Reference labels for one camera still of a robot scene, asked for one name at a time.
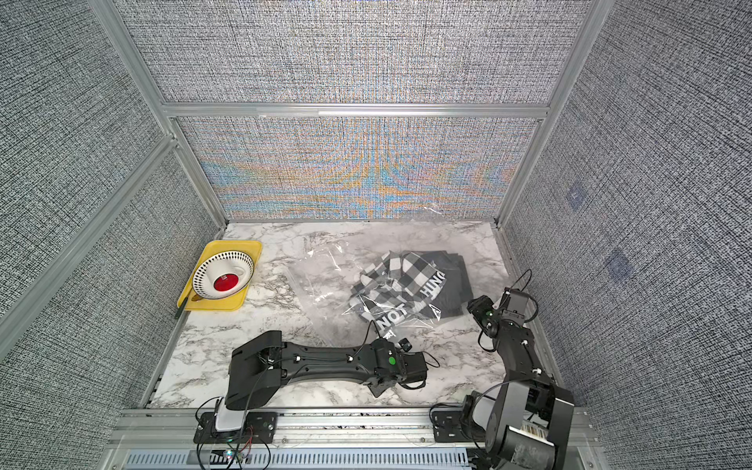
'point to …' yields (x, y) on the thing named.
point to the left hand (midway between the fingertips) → (378, 372)
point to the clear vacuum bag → (320, 279)
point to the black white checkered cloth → (398, 285)
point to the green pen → (179, 310)
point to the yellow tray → (233, 302)
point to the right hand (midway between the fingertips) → (476, 298)
